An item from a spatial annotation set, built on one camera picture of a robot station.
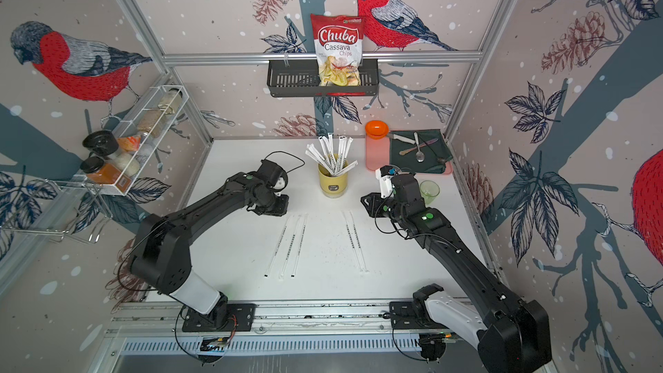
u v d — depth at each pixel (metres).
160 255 0.44
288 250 0.87
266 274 0.81
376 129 1.19
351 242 0.88
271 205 0.75
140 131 0.75
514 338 0.37
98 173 0.60
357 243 0.88
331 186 0.92
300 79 1.07
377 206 0.68
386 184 0.71
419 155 1.14
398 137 1.21
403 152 1.14
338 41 0.82
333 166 0.96
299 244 0.88
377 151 1.17
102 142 0.62
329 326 0.73
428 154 1.14
